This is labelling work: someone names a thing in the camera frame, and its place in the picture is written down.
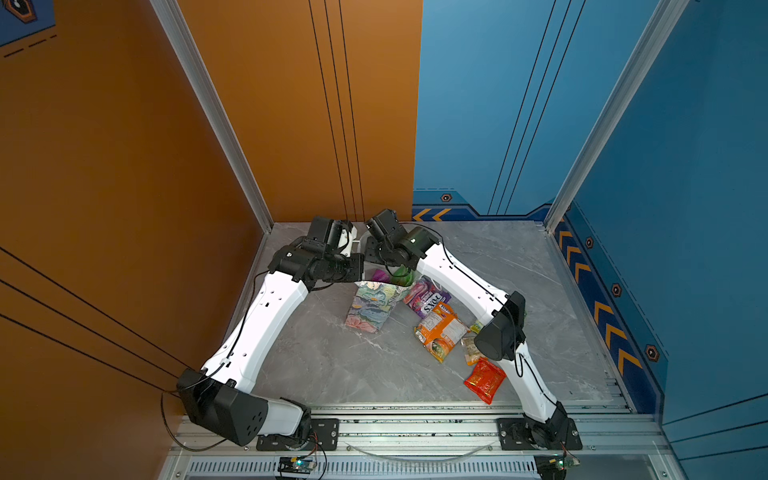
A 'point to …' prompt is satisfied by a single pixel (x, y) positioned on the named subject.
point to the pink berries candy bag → (425, 296)
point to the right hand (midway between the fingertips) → (366, 253)
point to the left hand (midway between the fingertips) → (364, 265)
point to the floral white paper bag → (374, 303)
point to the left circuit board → (296, 465)
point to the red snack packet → (485, 380)
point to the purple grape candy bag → (380, 276)
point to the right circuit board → (554, 466)
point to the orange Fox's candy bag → (440, 331)
